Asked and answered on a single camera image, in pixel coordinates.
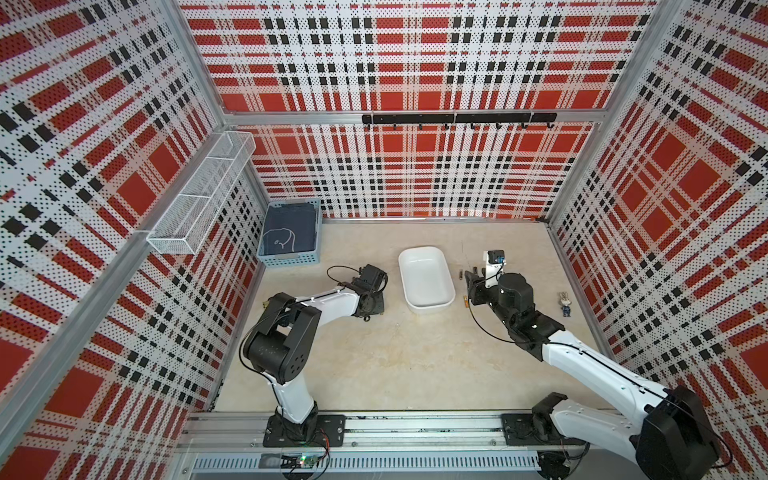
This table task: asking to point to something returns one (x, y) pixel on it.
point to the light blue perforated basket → (309, 258)
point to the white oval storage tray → (427, 278)
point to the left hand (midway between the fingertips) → (377, 304)
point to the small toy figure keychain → (565, 303)
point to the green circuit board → (302, 462)
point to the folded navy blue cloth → (289, 228)
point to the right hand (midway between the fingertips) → (477, 271)
